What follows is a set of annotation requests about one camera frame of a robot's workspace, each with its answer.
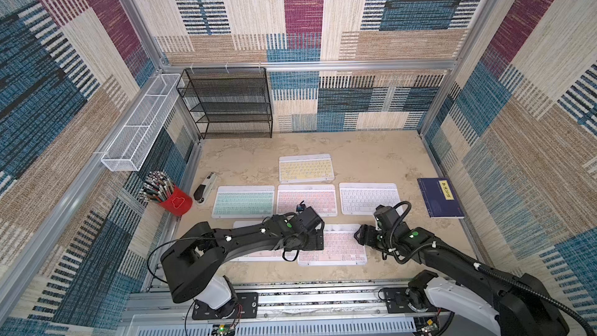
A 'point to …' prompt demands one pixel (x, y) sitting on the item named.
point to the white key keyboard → (363, 198)
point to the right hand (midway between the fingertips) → (365, 242)
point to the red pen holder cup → (178, 203)
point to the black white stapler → (202, 192)
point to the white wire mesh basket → (135, 139)
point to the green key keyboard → (249, 201)
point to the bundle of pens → (157, 187)
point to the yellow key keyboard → (305, 168)
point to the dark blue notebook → (440, 198)
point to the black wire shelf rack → (228, 103)
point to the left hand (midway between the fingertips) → (315, 244)
